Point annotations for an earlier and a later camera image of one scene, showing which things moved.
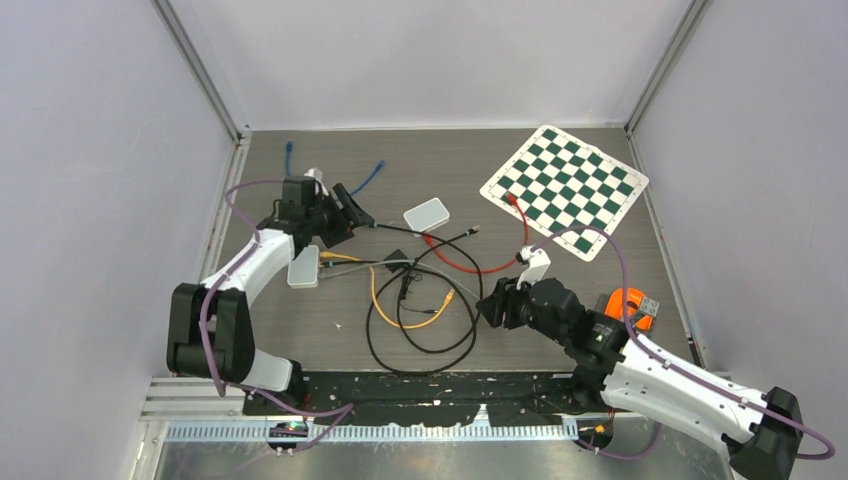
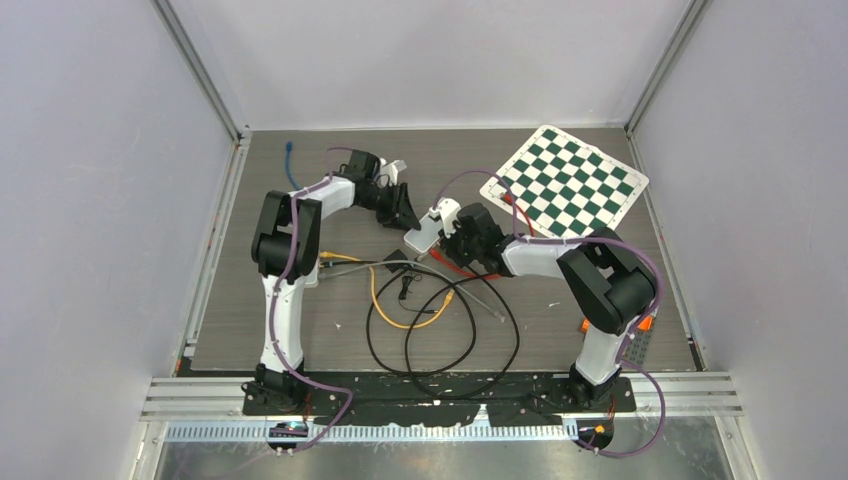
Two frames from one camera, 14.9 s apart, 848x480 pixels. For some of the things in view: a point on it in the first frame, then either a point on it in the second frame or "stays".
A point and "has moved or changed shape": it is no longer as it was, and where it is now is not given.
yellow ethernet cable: [447, 299] stays
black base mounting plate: [432, 398] stays
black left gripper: [348, 218] → [402, 213]
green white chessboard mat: [560, 182] stays
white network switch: [427, 215] has moved or changed shape
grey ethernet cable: [403, 261] stays
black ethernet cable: [459, 247] has moved or changed shape
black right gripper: [503, 298] → [449, 244]
